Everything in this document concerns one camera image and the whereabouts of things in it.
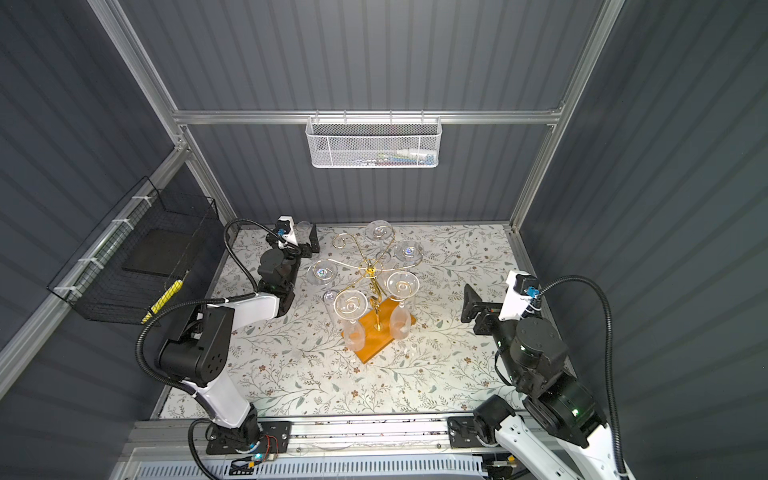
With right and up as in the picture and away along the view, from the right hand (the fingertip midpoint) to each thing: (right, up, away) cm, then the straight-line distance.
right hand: (490, 291), depth 61 cm
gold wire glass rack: (-25, +4, +8) cm, 27 cm away
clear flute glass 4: (-18, +1, +2) cm, 19 cm away
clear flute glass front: (-29, -3, +1) cm, 29 cm away
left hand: (-48, +16, +26) cm, 57 cm away
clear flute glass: (-47, +15, +28) cm, 57 cm away
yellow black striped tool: (-73, -3, +7) cm, 73 cm away
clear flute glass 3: (-17, +8, +7) cm, 20 cm away
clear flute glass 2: (-23, +13, +13) cm, 30 cm away
